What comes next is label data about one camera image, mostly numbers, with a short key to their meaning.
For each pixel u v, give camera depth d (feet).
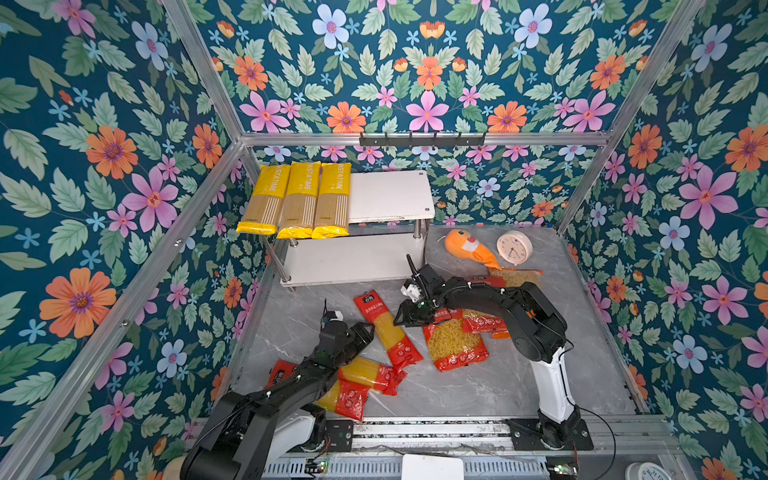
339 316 2.74
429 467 2.14
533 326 1.88
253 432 1.39
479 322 2.90
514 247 3.44
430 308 2.67
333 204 2.51
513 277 3.30
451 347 2.81
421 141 2.99
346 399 2.52
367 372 2.69
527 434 2.39
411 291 2.98
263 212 2.41
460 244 3.43
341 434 2.41
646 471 2.17
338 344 2.23
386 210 2.52
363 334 2.60
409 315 2.71
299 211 2.43
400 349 2.82
